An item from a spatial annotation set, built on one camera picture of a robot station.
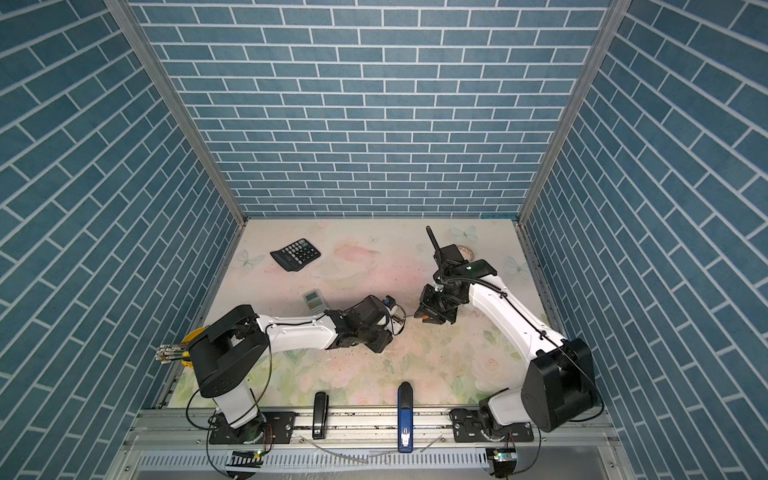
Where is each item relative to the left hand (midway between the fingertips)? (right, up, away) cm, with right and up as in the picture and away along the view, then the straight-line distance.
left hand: (387, 337), depth 89 cm
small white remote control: (-24, +9, +7) cm, 26 cm away
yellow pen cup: (-51, +3, -20) cm, 55 cm away
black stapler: (-16, -13, -17) cm, 27 cm away
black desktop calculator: (-33, +24, +17) cm, 45 cm away
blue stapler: (+5, -16, -14) cm, 22 cm away
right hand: (+8, +10, -10) cm, 16 cm away
